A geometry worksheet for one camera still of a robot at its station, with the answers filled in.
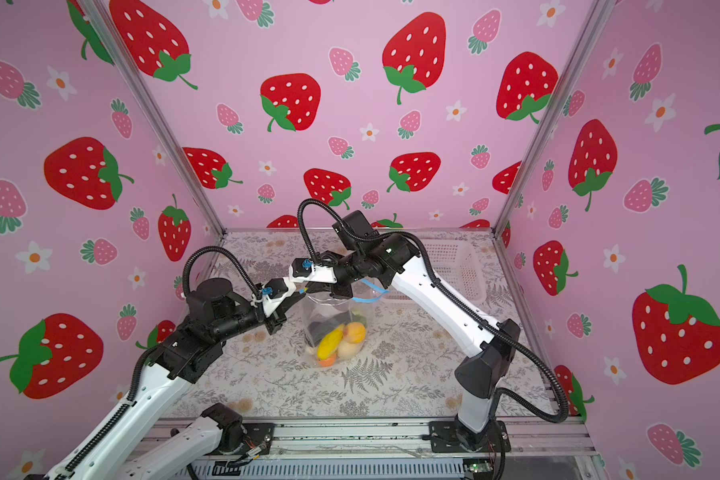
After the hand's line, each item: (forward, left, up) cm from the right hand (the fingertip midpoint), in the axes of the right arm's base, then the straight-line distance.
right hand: (308, 282), depth 68 cm
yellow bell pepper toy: (-2, -10, -20) cm, 22 cm away
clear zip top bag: (-2, -12, -6) cm, 14 cm away
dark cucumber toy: (-3, 0, -19) cm, 19 cm away
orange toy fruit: (-8, -3, -27) cm, 28 cm away
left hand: (-2, +1, 0) cm, 2 cm away
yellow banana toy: (-4, -3, -22) cm, 23 cm away
